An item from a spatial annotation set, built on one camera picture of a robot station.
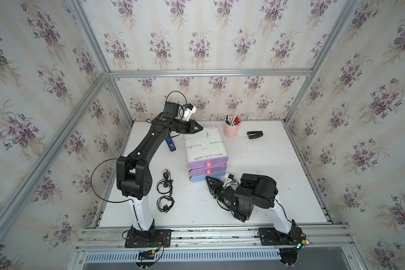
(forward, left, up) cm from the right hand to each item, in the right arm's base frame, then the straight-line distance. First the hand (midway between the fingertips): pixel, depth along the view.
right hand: (206, 183), depth 88 cm
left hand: (+19, +3, +21) cm, 29 cm away
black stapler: (+36, -33, -1) cm, 48 cm away
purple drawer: (+2, 0, +9) cm, 10 cm away
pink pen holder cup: (+35, -15, +6) cm, 38 cm away
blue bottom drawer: (+1, +2, +3) cm, 4 cm away
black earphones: (-1, +22, -1) cm, 22 cm away
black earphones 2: (-11, +24, -1) cm, 27 cm away
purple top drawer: (+2, 0, +17) cm, 18 cm away
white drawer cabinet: (+8, +1, +19) cm, 21 cm away
